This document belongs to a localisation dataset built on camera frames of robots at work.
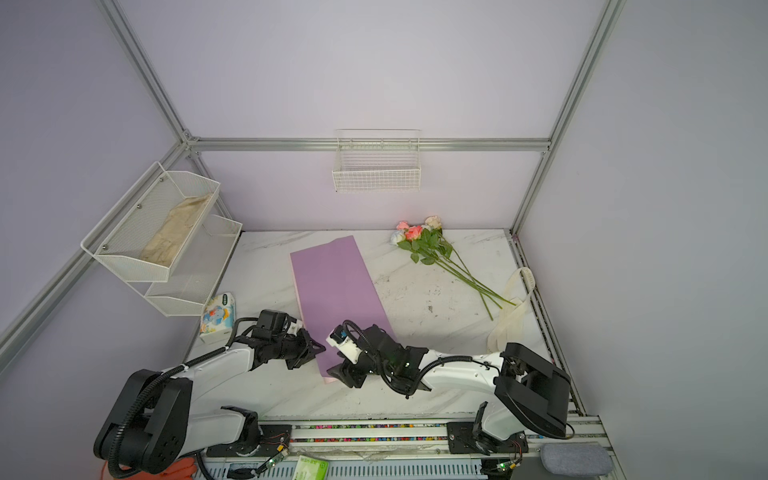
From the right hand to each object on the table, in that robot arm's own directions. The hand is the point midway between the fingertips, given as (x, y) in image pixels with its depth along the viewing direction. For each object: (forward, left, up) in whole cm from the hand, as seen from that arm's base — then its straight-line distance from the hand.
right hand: (330, 366), depth 75 cm
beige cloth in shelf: (+25, +43, +21) cm, 54 cm away
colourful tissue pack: (+16, +38, -5) cm, 41 cm away
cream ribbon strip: (+34, -61, -13) cm, 71 cm away
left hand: (+7, +4, -7) cm, 11 cm away
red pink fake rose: (+54, -23, -6) cm, 59 cm away
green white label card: (-21, +2, -8) cm, 23 cm away
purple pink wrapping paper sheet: (+35, +7, -14) cm, 38 cm away
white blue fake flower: (+51, -16, -5) cm, 54 cm away
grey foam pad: (-18, -59, -9) cm, 62 cm away
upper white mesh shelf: (+26, +48, +23) cm, 59 cm away
